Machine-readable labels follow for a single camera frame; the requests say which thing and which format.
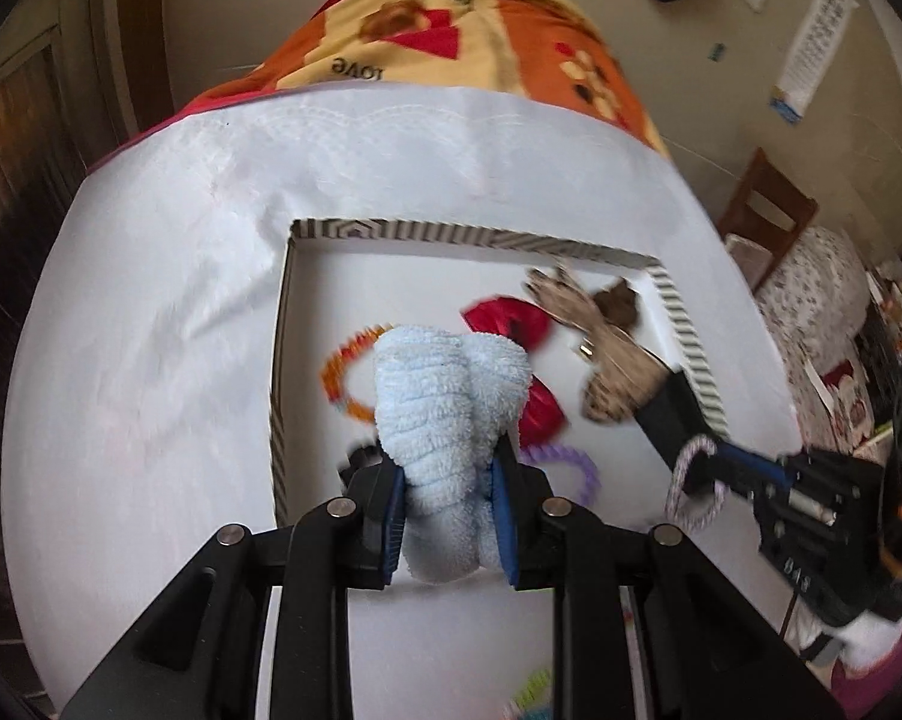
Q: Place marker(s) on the white embossed tablecloth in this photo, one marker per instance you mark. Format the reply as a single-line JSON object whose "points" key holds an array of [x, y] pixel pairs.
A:
{"points": [[158, 315]]}

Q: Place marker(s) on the magenta garment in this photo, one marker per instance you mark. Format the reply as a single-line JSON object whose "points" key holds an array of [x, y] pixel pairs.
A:
{"points": [[878, 690]]}

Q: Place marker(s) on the red scrunchie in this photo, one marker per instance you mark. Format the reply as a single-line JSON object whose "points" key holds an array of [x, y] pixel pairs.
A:
{"points": [[500, 319], [545, 412]]}

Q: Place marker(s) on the wall calendar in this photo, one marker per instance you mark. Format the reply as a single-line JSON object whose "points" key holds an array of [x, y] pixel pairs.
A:
{"points": [[814, 45]]}

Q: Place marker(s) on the small teal wall sticker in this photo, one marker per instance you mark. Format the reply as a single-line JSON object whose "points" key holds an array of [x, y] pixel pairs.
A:
{"points": [[716, 52]]}

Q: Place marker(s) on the brown scrunchie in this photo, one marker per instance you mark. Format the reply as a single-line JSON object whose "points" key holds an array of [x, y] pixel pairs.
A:
{"points": [[620, 304]]}

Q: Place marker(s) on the brown wooden chair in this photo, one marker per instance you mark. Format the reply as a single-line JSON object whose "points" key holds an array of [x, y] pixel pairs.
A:
{"points": [[781, 202]]}

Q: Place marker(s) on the brown wooden door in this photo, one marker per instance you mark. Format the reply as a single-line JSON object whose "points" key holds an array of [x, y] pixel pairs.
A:
{"points": [[16, 127]]}

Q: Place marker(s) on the reddish brown chair cushion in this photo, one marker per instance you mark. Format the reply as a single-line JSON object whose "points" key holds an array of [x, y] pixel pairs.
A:
{"points": [[747, 255]]}

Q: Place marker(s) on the leopard print scrunchie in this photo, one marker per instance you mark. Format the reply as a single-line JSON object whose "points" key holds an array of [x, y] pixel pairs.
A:
{"points": [[616, 382]]}

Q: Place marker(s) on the orange red printed blanket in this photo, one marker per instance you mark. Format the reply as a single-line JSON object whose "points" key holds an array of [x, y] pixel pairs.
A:
{"points": [[421, 37]]}

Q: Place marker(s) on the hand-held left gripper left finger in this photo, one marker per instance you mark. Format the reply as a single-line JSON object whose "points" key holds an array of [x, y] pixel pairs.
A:
{"points": [[395, 525]]}

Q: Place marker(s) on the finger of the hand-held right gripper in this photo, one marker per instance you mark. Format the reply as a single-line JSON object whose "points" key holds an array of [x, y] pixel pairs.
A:
{"points": [[751, 469], [676, 412]]}

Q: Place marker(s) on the floral bedding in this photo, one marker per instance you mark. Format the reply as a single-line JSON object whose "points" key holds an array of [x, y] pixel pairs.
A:
{"points": [[811, 292]]}

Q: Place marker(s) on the maroon patterned cushion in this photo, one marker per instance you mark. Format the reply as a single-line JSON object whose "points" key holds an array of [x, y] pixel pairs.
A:
{"points": [[844, 390]]}

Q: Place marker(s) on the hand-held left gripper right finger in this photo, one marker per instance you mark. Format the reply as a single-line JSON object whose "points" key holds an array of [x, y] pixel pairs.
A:
{"points": [[502, 525]]}

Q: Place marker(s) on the light blue fluffy towel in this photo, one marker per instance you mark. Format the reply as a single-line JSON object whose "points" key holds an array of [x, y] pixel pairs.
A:
{"points": [[428, 420]]}

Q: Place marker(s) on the striped cardboard box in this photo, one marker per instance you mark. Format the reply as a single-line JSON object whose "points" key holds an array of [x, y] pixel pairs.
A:
{"points": [[421, 277]]}

